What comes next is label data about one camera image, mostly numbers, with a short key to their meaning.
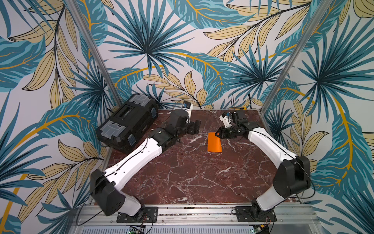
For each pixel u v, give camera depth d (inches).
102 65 35.7
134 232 27.8
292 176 17.5
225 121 31.0
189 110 25.0
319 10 27.5
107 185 15.4
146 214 28.7
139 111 37.6
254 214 26.3
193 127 25.2
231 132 28.7
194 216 29.0
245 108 47.8
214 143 33.7
